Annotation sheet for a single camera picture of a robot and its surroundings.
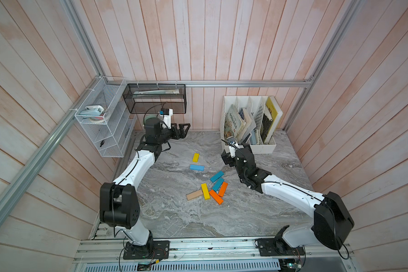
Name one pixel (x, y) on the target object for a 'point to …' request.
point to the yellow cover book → (272, 110)
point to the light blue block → (197, 168)
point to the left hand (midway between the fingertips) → (184, 126)
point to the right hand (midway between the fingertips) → (233, 145)
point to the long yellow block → (205, 191)
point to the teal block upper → (216, 176)
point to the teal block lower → (218, 184)
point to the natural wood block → (195, 194)
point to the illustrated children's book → (233, 122)
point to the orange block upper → (222, 188)
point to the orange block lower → (216, 197)
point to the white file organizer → (251, 119)
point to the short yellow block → (195, 157)
